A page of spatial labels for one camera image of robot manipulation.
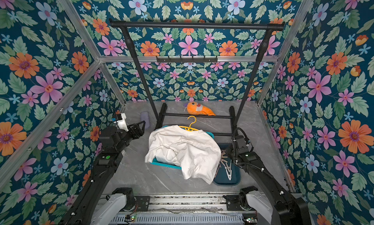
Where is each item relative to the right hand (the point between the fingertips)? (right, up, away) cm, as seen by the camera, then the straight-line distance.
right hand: (229, 148), depth 86 cm
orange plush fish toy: (-21, +25, +19) cm, 38 cm away
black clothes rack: (-46, +21, +21) cm, 55 cm away
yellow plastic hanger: (-24, +12, +2) cm, 27 cm away
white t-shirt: (-19, -1, -9) cm, 21 cm away
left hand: (-48, +16, -11) cm, 52 cm away
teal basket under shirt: (-32, -8, -8) cm, 34 cm away
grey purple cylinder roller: (-59, +19, +23) cm, 66 cm away
